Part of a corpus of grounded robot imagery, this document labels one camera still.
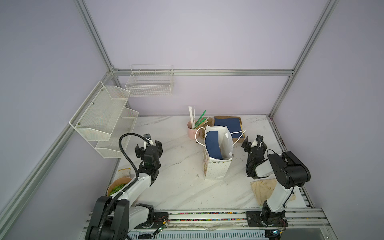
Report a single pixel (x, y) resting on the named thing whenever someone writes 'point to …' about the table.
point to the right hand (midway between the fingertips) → (254, 138)
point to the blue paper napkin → (213, 144)
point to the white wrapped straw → (192, 119)
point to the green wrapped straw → (198, 123)
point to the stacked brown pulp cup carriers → (211, 122)
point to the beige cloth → (263, 189)
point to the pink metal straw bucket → (191, 132)
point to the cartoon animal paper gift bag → (215, 169)
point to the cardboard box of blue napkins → (234, 125)
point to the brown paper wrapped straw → (206, 121)
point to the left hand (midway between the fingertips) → (146, 143)
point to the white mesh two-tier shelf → (102, 117)
